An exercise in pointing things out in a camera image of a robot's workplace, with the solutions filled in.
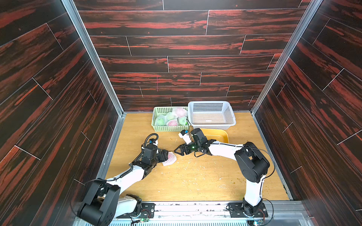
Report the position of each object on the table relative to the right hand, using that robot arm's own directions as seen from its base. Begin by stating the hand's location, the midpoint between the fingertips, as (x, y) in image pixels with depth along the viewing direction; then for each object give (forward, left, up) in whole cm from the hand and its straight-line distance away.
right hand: (179, 147), depth 92 cm
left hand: (-4, +9, 0) cm, 10 cm away
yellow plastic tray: (+15, -29, -5) cm, 33 cm away
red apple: (-7, +5, +1) cm, 9 cm away
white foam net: (-10, +7, -1) cm, 13 cm away
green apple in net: (+28, +8, +1) cm, 29 cm away
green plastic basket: (+35, +16, 0) cm, 38 cm away
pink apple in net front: (+21, +6, +1) cm, 22 cm away
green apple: (+22, +15, +2) cm, 27 cm away
